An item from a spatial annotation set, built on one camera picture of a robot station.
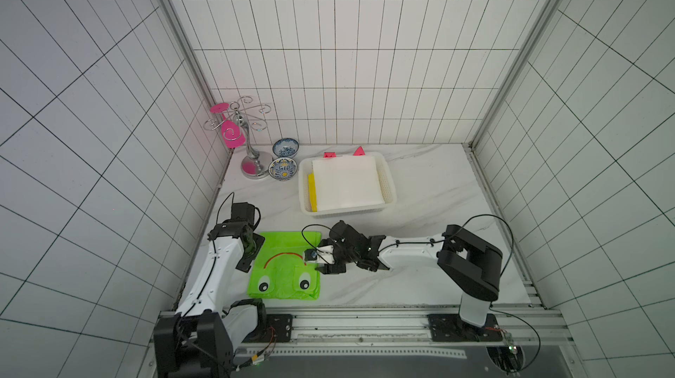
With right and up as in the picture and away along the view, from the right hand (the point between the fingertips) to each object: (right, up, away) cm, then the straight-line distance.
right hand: (310, 259), depth 83 cm
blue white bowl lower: (-15, +29, +28) cm, 43 cm away
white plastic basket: (+27, +24, +15) cm, 40 cm away
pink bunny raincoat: (+7, +35, +19) cm, 40 cm away
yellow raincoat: (-1, +21, +13) cm, 25 cm away
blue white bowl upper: (-15, +39, +35) cm, 55 cm away
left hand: (-18, +2, -1) cm, 18 cm away
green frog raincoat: (-10, -4, 0) cm, 11 cm away
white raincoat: (+12, +24, +17) cm, 32 cm away
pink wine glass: (-36, +43, +26) cm, 62 cm away
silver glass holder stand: (-27, +31, +28) cm, 50 cm away
